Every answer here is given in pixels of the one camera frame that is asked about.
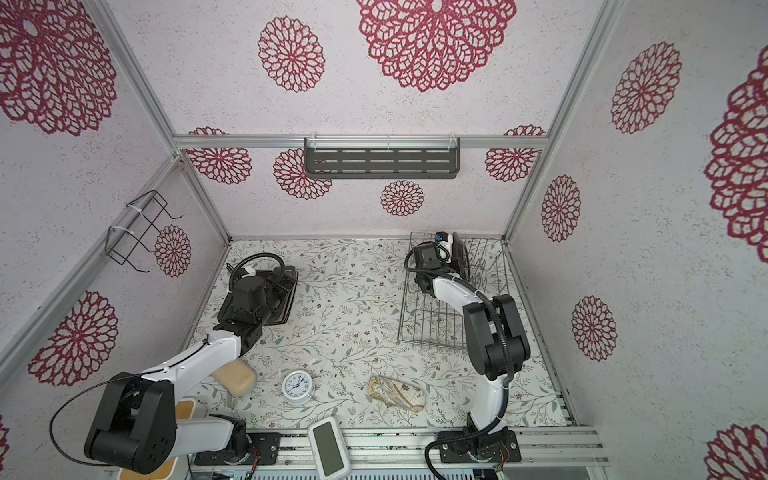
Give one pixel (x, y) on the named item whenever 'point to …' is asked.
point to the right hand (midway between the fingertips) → (464, 260)
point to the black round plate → (460, 256)
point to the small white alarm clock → (298, 388)
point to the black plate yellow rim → (279, 289)
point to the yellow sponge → (236, 376)
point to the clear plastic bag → (397, 393)
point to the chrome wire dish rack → (425, 319)
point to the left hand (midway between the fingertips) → (290, 280)
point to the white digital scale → (329, 451)
